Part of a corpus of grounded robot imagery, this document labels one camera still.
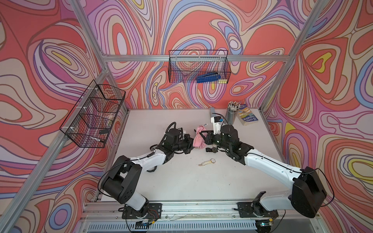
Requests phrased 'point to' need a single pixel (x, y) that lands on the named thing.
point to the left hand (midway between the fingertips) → (202, 142)
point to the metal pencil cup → (231, 112)
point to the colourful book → (245, 116)
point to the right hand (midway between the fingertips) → (200, 135)
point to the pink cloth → (199, 140)
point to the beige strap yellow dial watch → (212, 160)
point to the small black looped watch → (153, 170)
